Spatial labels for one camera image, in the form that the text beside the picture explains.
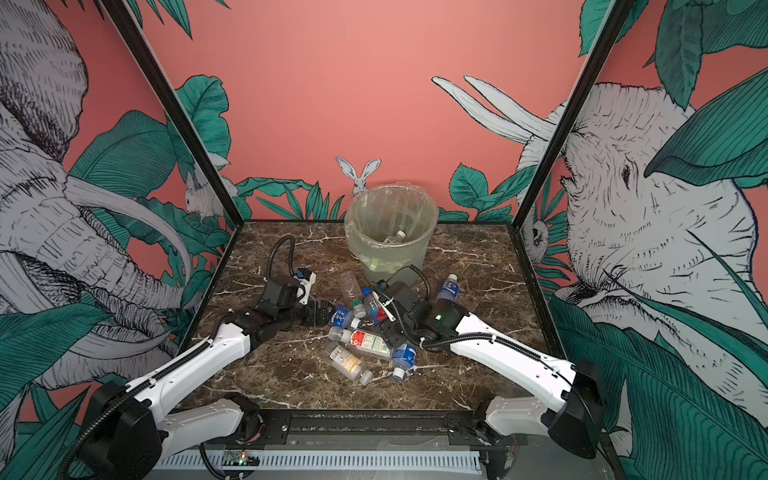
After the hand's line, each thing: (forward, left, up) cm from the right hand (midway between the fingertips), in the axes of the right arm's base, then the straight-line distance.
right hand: (385, 321), depth 74 cm
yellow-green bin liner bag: (+40, 0, -6) cm, 40 cm away
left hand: (+8, +18, -4) cm, 20 cm away
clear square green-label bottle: (+19, +13, -18) cm, 29 cm away
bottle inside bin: (+36, -3, -9) cm, 38 cm away
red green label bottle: (-1, +7, -12) cm, 13 cm away
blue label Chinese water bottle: (+17, -20, -12) cm, 29 cm away
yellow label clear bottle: (-6, +10, -12) cm, 17 cm away
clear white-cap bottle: (-5, -5, -12) cm, 14 cm away
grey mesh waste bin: (+39, 0, -7) cm, 40 cm away
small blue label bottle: (+7, +14, -12) cm, 20 cm away
